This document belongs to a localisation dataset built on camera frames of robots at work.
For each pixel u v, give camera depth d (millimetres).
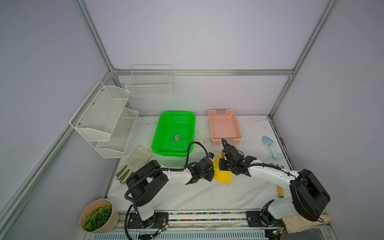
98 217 637
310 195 427
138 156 966
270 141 1029
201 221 748
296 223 718
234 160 673
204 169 702
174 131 1114
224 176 882
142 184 465
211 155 806
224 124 1176
